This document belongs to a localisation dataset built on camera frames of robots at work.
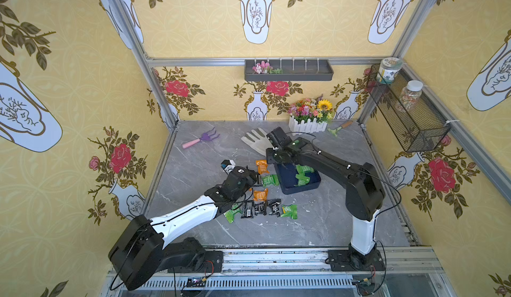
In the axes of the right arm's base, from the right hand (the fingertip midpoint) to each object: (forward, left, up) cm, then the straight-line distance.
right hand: (275, 152), depth 92 cm
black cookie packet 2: (-23, +6, -9) cm, 25 cm away
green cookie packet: (-26, +19, -11) cm, 34 cm away
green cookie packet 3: (-8, +2, -10) cm, 13 cm away
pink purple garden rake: (+19, +40, -13) cm, 46 cm away
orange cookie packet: (-17, +6, -10) cm, 21 cm away
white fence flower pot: (+22, -13, -7) cm, 26 cm away
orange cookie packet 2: (-1, +6, -11) cm, 13 cm away
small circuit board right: (-47, -33, -13) cm, 58 cm away
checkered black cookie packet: (-20, 0, -10) cm, 22 cm away
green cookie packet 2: (-23, -7, -10) cm, 26 cm away
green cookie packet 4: (-7, -13, -10) cm, 18 cm away
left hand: (-11, +12, +1) cm, 16 cm away
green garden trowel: (+30, -42, -11) cm, 53 cm away
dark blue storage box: (-5, -6, -10) cm, 12 cm away
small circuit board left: (-50, +29, -13) cm, 59 cm away
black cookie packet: (-24, +12, -10) cm, 29 cm away
